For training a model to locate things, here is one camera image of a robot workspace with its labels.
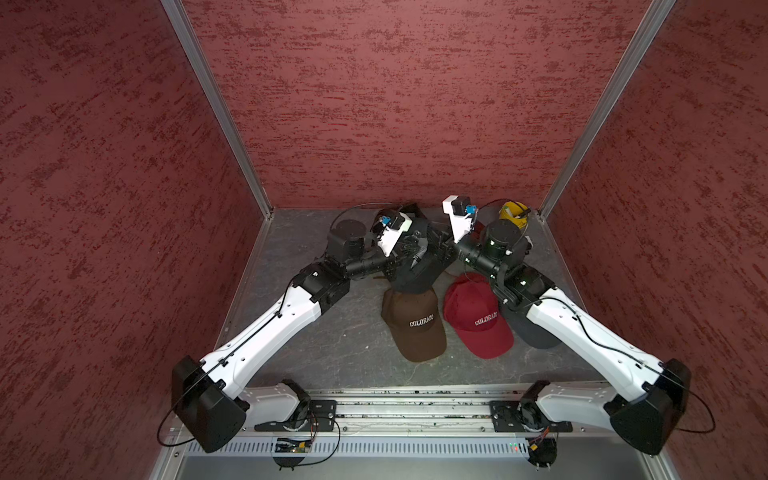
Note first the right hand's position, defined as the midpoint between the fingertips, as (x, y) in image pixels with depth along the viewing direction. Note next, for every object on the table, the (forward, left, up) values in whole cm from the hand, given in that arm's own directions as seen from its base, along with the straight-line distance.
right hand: (422, 229), depth 68 cm
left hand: (-4, +2, -4) cm, 6 cm away
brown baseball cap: (-11, +1, -29) cm, 31 cm away
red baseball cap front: (-6, -16, -29) cm, 34 cm away
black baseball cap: (-2, -2, -16) cm, 17 cm away
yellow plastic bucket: (+34, -41, -31) cm, 62 cm away
